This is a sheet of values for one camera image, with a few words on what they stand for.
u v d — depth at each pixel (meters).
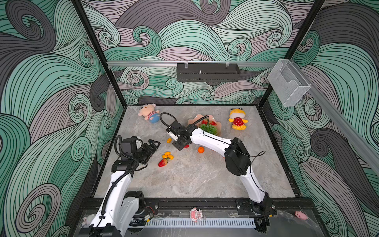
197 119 0.59
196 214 0.68
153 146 0.71
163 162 0.88
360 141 0.53
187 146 0.95
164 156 0.90
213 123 1.02
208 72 0.94
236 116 1.06
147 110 1.09
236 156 0.53
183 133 0.66
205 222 0.70
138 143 0.71
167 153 0.92
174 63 0.93
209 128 1.00
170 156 0.90
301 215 0.69
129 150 0.60
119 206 0.45
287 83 0.79
